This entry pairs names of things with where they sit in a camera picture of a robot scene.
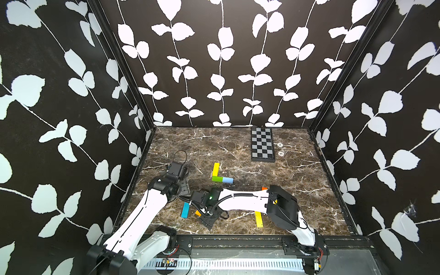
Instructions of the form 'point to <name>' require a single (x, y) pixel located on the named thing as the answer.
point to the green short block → (217, 179)
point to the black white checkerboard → (262, 145)
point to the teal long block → (185, 212)
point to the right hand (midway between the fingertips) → (209, 217)
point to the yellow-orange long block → (197, 212)
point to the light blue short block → (227, 180)
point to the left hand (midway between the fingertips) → (181, 186)
